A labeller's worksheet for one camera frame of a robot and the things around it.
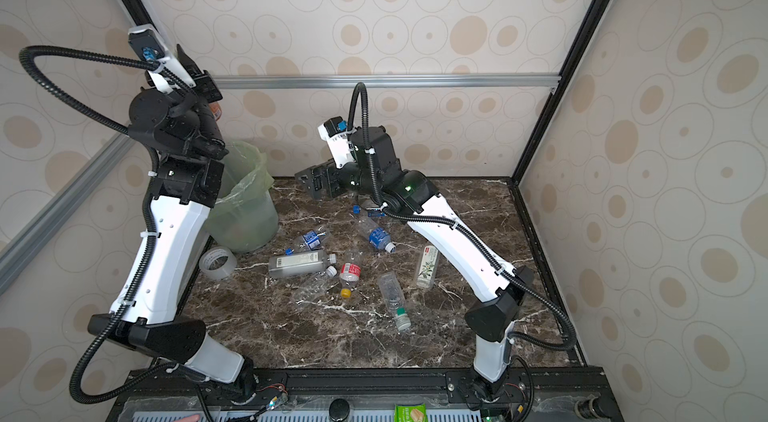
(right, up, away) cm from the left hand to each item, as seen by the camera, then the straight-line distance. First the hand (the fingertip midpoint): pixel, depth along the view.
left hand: (163, 38), depth 48 cm
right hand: (+20, -19, +15) cm, 32 cm away
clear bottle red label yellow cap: (+24, -48, +41) cm, 68 cm away
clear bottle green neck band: (+38, -55, +40) cm, 78 cm away
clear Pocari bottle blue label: (+32, -37, +49) cm, 69 cm away
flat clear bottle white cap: (+8, -45, +44) cm, 63 cm away
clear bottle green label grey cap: (+48, -46, +41) cm, 78 cm away
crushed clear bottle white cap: (+13, -52, +44) cm, 69 cm away
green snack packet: (+41, -75, +21) cm, 88 cm away
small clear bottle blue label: (+11, -39, +49) cm, 63 cm away
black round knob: (+26, -70, +15) cm, 76 cm away
